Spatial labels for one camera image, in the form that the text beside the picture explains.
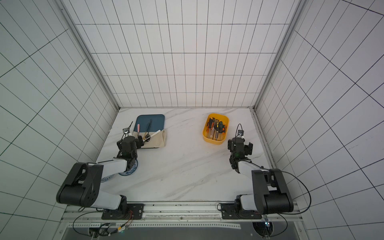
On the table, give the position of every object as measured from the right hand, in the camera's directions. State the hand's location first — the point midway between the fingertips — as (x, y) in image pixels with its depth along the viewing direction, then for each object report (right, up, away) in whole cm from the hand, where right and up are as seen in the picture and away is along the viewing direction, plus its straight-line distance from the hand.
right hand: (237, 139), depth 92 cm
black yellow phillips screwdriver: (-11, +7, +12) cm, 17 cm away
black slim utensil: (-59, +1, +9) cm, 60 cm away
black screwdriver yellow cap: (-15, +10, +15) cm, 23 cm away
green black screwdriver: (-8, +5, +12) cm, 15 cm away
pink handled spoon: (-68, +5, +15) cm, 70 cm away
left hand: (-68, 0, +1) cm, 68 cm away
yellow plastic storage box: (-7, +14, +17) cm, 23 cm away
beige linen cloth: (-56, -1, +8) cm, 56 cm away
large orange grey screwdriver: (-14, +9, +14) cm, 22 cm away
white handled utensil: (-56, +2, +9) cm, 57 cm away
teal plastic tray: (-55, +10, +19) cm, 59 cm away
